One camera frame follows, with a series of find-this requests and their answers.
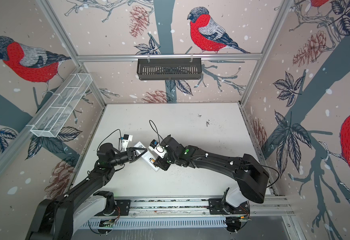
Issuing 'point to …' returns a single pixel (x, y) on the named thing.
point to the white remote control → (147, 155)
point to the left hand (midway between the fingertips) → (145, 153)
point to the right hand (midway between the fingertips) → (155, 162)
